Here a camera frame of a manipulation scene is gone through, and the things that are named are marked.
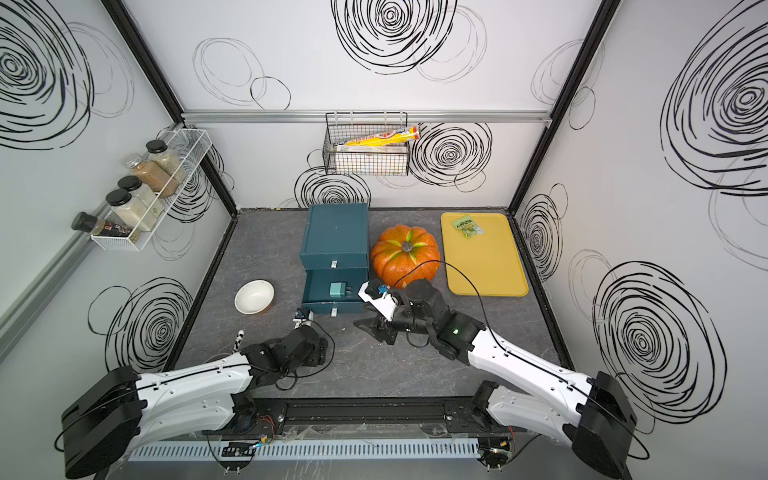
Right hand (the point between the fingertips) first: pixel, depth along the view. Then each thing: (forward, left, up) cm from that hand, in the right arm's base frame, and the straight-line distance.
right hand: (360, 315), depth 69 cm
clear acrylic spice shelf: (+50, +58, +12) cm, 78 cm away
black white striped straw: (-2, +32, -9) cm, 33 cm away
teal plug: (+13, +8, -12) cm, 20 cm away
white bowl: (+14, +37, -19) cm, 43 cm away
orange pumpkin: (+25, -11, -10) cm, 29 cm away
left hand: (0, +14, -21) cm, 25 cm away
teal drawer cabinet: (+18, +8, +2) cm, 20 cm away
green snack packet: (+48, -36, -22) cm, 64 cm away
